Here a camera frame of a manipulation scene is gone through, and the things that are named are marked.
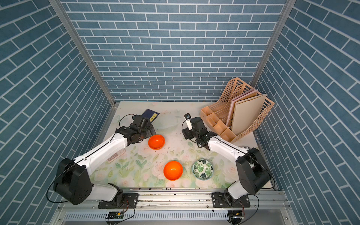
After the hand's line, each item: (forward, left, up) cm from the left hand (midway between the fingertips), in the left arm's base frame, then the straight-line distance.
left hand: (152, 132), depth 86 cm
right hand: (+4, -24, +1) cm, 24 cm away
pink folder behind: (+18, -61, +17) cm, 66 cm away
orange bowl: (-2, -1, -10) cm, 10 cm away
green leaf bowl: (-19, -32, -12) cm, 39 cm away
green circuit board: (-41, +15, -16) cm, 46 cm away
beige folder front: (+7, -57, +13) cm, 59 cm away
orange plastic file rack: (+17, -43, -6) cm, 46 cm away
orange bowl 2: (-20, -14, -12) cm, 27 cm away
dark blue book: (+25, +6, -13) cm, 28 cm away
